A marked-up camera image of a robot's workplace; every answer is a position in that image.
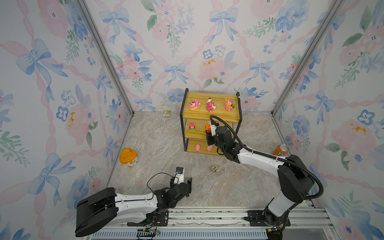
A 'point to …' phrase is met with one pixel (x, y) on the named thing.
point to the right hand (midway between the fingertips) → (208, 129)
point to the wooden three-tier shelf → (198, 110)
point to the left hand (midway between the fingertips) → (188, 178)
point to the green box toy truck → (214, 168)
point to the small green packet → (166, 112)
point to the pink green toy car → (192, 127)
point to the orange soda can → (281, 150)
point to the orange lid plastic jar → (128, 156)
